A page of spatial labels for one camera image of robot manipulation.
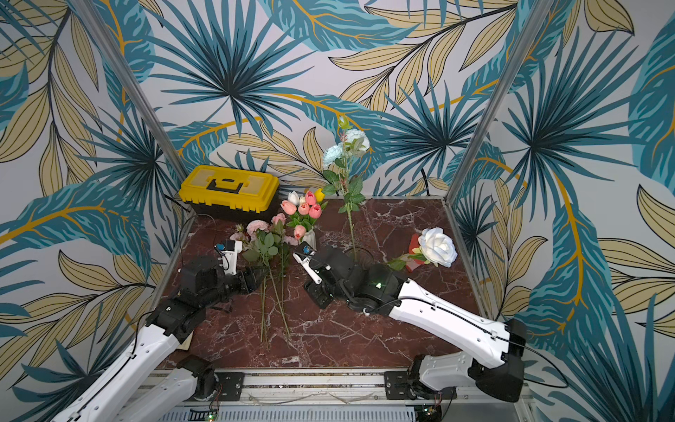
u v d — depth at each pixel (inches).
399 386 28.7
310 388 29.5
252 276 26.2
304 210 29.4
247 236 38.7
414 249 21.6
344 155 26.7
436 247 20.6
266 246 36.4
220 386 28.5
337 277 18.3
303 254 22.0
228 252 25.9
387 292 17.2
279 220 38.6
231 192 38.7
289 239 39.3
